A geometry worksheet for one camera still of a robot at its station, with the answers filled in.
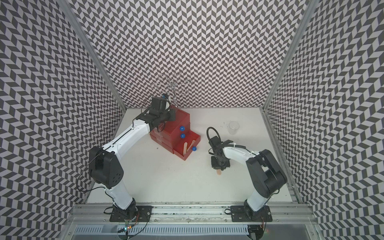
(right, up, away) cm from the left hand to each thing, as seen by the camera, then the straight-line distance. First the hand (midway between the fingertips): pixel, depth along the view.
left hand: (173, 115), depth 88 cm
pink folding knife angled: (+11, -18, +10) cm, 23 cm away
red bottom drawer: (+8, -18, +9) cm, 22 cm away
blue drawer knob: (+5, -12, +1) cm, 14 cm away
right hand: (+29, -35, -2) cm, 46 cm away
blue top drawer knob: (+6, -8, -6) cm, 11 cm away
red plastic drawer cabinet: (+2, -12, -4) cm, 13 cm away
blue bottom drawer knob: (+12, -21, +3) cm, 24 cm away
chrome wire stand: (-2, +21, +11) cm, 24 cm away
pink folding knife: (+7, -21, +7) cm, 23 cm away
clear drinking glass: (+39, -7, +13) cm, 42 cm away
